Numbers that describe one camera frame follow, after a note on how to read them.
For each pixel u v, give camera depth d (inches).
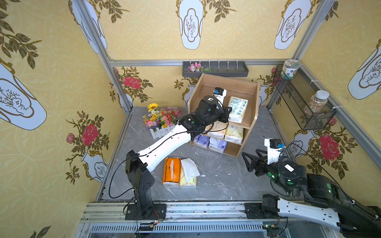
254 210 28.9
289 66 33.3
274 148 19.7
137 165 17.9
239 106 27.6
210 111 21.0
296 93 35.5
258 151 24.6
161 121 36.5
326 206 15.8
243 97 28.8
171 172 31.4
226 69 36.3
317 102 25.8
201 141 37.3
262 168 20.5
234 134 30.7
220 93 23.7
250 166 21.3
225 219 28.4
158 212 28.8
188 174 31.4
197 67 34.6
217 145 35.4
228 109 27.3
